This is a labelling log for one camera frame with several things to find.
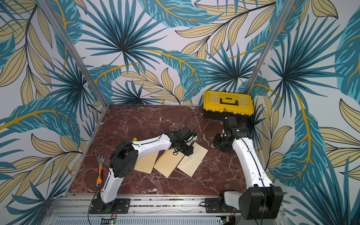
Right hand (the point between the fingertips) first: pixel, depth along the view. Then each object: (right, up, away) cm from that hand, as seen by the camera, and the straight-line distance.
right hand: (215, 145), depth 79 cm
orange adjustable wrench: (-70, -11, +9) cm, 71 cm away
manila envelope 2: (-14, -14, +9) cm, 22 cm away
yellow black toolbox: (+7, +25, +21) cm, 33 cm away
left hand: (-14, -7, +9) cm, 18 cm away
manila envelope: (-28, -13, +10) cm, 32 cm away
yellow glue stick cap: (-52, +1, +18) cm, 55 cm away
